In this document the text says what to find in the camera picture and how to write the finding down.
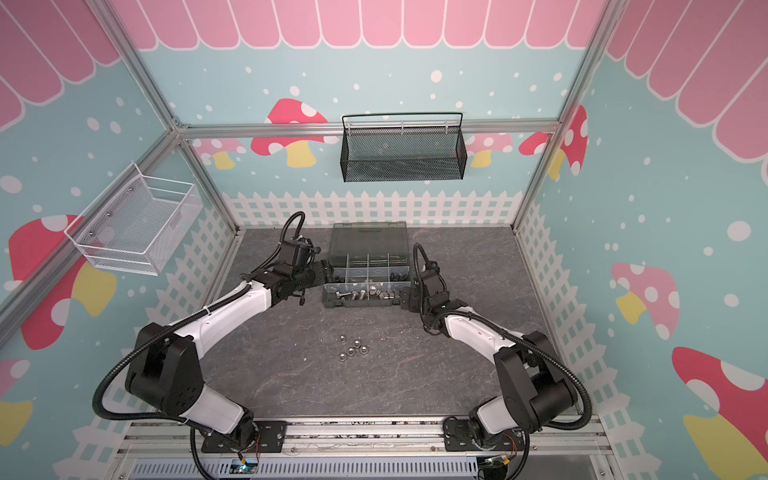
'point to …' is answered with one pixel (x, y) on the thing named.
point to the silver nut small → (342, 338)
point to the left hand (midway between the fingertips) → (323, 275)
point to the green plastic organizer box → (370, 262)
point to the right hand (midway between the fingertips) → (416, 293)
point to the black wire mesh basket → (399, 147)
